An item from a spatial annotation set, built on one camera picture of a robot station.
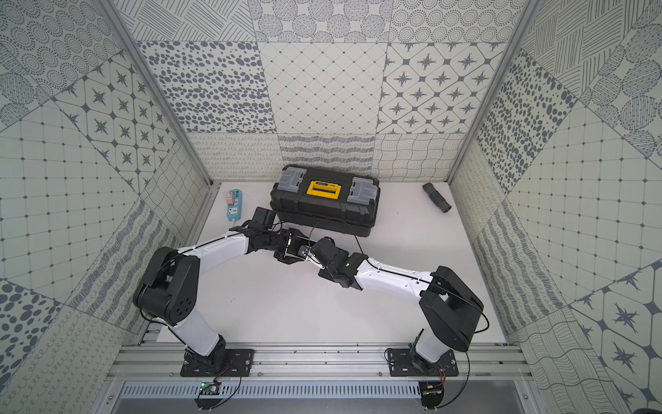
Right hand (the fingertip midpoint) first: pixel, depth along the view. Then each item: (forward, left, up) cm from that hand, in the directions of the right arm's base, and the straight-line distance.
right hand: (332, 256), depth 87 cm
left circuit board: (-37, +34, -11) cm, 51 cm away
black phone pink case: (+1, +12, +6) cm, 13 cm away
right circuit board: (-36, -30, -13) cm, 49 cm away
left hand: (+6, +10, +2) cm, 12 cm away
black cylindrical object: (+33, -45, -7) cm, 56 cm away
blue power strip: (+24, +43, -5) cm, 49 cm away
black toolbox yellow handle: (+18, +1, +9) cm, 20 cm away
